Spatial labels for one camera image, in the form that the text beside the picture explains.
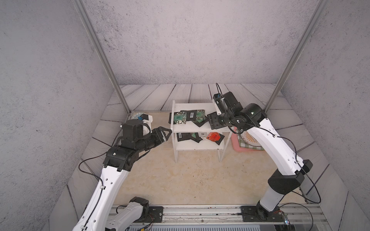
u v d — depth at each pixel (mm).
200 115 717
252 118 442
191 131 684
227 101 493
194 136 844
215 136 848
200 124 696
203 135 847
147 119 609
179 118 712
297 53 870
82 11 714
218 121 614
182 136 850
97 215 373
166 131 627
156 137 574
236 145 1009
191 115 726
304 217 728
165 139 581
